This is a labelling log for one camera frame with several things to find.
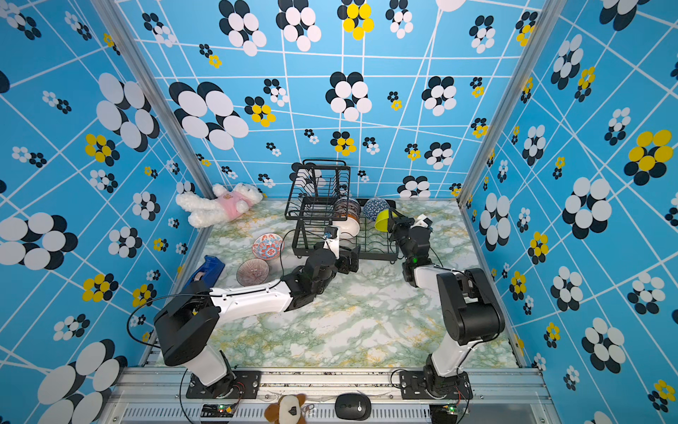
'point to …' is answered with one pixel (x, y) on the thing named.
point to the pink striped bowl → (252, 272)
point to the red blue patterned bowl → (267, 246)
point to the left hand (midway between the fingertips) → (352, 243)
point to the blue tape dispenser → (208, 273)
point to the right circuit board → (444, 413)
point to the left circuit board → (217, 411)
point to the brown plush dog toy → (288, 410)
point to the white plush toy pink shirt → (223, 206)
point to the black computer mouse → (352, 406)
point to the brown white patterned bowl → (347, 207)
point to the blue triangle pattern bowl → (373, 206)
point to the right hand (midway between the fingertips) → (391, 206)
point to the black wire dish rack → (318, 201)
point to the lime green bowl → (381, 221)
